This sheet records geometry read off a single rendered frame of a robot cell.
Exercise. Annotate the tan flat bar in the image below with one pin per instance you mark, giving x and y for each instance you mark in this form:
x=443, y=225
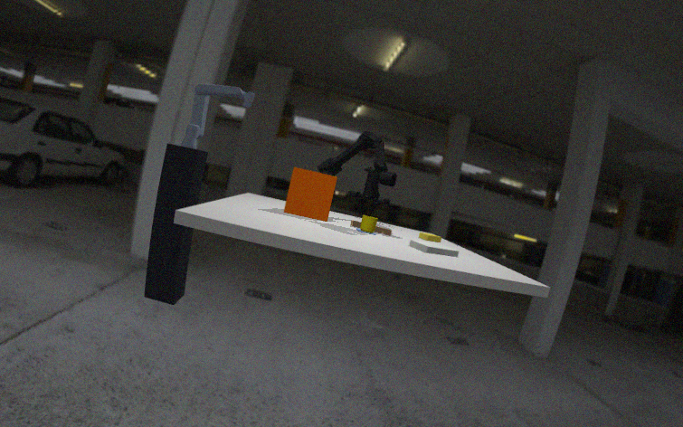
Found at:
x=377, y=229

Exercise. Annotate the yellow rectangular block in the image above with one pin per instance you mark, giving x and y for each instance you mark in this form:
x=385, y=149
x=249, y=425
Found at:
x=430, y=237

